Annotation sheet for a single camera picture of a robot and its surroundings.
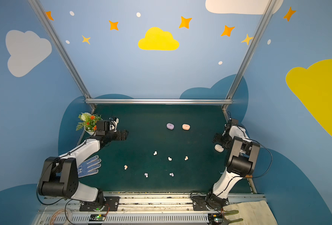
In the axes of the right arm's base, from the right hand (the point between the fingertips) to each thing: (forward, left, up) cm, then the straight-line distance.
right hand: (221, 143), depth 95 cm
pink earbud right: (-11, +24, -3) cm, 27 cm away
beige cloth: (-39, -12, -3) cm, 41 cm away
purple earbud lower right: (-22, +33, -3) cm, 40 cm away
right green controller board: (-42, +10, -4) cm, 44 cm away
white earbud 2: (-12, +35, -3) cm, 37 cm away
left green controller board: (-46, +71, -3) cm, 84 cm away
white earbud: (-9, +45, -3) cm, 46 cm away
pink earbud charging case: (+15, +23, -3) cm, 28 cm away
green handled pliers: (-43, +5, -2) cm, 44 cm away
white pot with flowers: (+4, +88, +14) cm, 90 cm away
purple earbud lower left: (-23, +49, -3) cm, 54 cm away
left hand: (+1, +67, +7) cm, 68 cm away
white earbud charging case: (-3, +2, -2) cm, 4 cm away
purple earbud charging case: (+15, +36, -3) cm, 39 cm away
